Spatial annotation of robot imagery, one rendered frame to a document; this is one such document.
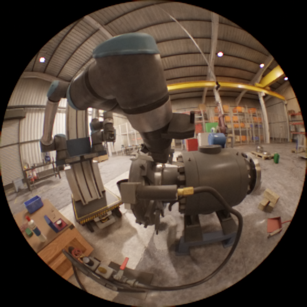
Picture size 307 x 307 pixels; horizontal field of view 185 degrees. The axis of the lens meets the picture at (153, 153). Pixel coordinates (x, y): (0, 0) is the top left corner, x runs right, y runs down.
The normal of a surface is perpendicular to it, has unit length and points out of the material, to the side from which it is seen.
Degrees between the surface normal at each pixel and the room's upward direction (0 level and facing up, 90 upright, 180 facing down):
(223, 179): 63
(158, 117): 132
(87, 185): 90
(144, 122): 139
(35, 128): 90
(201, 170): 46
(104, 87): 152
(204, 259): 0
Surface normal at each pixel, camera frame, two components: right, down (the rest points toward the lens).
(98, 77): -0.30, 0.76
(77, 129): 0.76, -0.01
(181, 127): -0.25, -0.52
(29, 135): 0.94, -0.07
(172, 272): -0.13, -0.98
